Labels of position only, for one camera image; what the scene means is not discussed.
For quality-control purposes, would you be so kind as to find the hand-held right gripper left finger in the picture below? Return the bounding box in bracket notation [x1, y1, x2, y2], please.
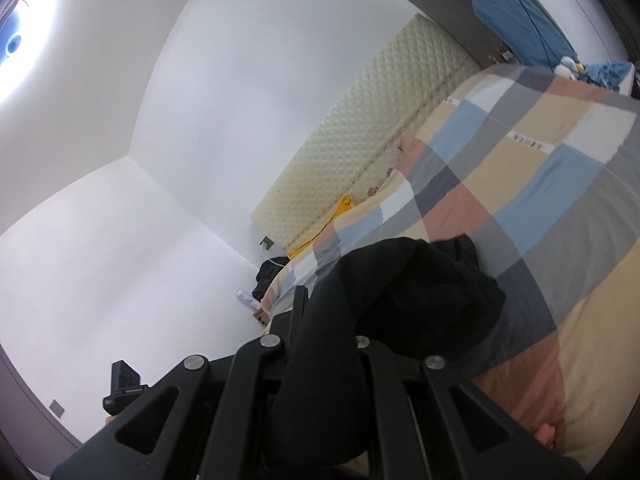
[50, 285, 309, 480]

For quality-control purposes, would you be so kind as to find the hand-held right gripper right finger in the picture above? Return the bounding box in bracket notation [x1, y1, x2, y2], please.
[354, 335, 587, 480]

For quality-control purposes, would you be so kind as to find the black puffer jacket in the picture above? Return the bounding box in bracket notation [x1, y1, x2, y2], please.
[262, 235, 507, 471]

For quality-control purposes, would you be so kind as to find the black bag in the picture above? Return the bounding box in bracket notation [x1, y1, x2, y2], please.
[251, 256, 291, 301]

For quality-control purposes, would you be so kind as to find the yellow cloth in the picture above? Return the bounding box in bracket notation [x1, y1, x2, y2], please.
[286, 194, 357, 261]

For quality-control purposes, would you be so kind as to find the bed with checkered duvet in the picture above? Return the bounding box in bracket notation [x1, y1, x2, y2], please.
[260, 62, 640, 471]

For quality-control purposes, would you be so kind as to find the cream quilted headboard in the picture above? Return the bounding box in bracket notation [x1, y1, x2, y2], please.
[250, 14, 481, 251]

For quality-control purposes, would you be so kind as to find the round ceiling light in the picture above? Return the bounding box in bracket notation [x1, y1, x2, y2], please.
[0, 0, 58, 111]

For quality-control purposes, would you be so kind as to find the white yellow plush toy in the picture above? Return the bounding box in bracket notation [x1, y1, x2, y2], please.
[554, 56, 588, 80]

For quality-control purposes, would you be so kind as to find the light blue knit cloth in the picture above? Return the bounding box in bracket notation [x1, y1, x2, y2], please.
[582, 60, 636, 92]

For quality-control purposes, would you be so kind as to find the blue covered chair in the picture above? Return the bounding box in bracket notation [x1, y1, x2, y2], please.
[471, 0, 581, 68]

